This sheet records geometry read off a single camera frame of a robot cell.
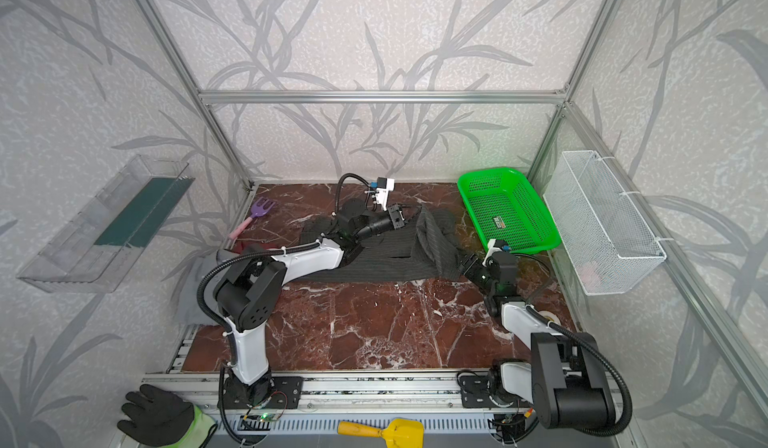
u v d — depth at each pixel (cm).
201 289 47
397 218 75
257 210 111
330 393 75
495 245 82
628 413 38
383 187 77
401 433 67
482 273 78
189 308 85
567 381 42
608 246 60
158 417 70
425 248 83
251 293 50
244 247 99
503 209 112
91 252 64
